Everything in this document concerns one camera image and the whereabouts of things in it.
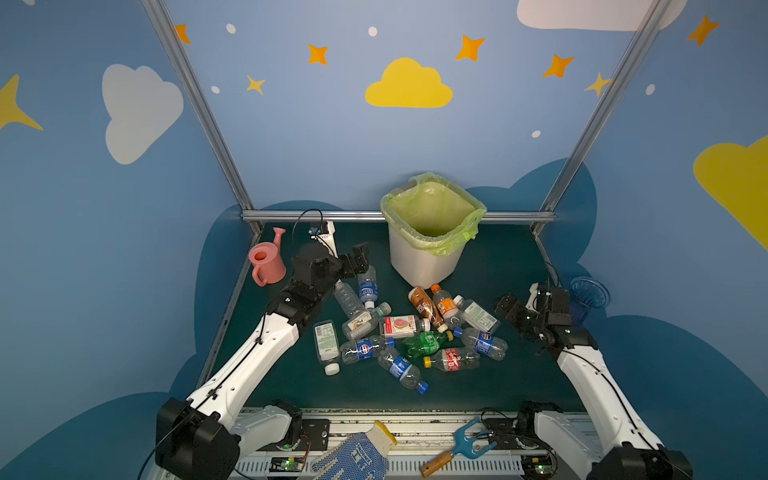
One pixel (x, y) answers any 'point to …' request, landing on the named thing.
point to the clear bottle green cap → (365, 323)
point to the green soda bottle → (425, 343)
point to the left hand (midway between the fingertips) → (357, 246)
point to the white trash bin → (421, 269)
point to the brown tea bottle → (425, 305)
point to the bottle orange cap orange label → (447, 307)
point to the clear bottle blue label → (368, 285)
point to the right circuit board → (537, 466)
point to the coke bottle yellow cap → (453, 359)
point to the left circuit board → (281, 464)
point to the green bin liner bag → (429, 213)
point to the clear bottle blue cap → (401, 369)
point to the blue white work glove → (361, 456)
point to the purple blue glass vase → (585, 294)
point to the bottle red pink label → (403, 326)
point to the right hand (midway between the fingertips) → (507, 305)
